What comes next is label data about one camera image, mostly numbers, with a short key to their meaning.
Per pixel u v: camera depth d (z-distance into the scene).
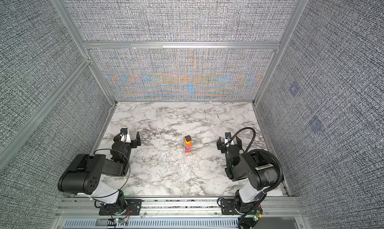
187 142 0.84
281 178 0.45
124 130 0.77
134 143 0.82
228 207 0.73
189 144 0.86
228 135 0.77
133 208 0.74
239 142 0.83
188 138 0.83
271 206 0.75
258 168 0.47
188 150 0.90
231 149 0.71
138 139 0.84
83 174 0.46
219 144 0.86
